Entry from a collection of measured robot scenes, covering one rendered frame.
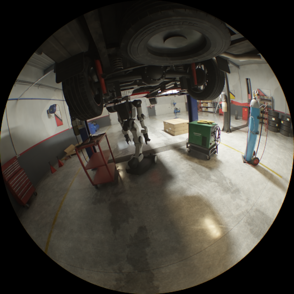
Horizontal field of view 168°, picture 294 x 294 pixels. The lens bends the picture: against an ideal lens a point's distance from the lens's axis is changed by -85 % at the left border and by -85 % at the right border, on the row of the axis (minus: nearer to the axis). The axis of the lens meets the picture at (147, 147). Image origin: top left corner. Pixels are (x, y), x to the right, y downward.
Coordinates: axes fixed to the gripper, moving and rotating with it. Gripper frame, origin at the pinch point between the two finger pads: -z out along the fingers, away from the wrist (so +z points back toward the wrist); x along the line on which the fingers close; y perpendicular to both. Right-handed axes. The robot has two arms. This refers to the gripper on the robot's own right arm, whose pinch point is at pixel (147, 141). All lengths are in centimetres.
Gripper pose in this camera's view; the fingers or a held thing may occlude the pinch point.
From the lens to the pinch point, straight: 194.1
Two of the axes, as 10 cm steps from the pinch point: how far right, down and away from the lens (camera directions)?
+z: -2.4, -8.0, -5.4
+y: -9.0, -0.2, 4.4
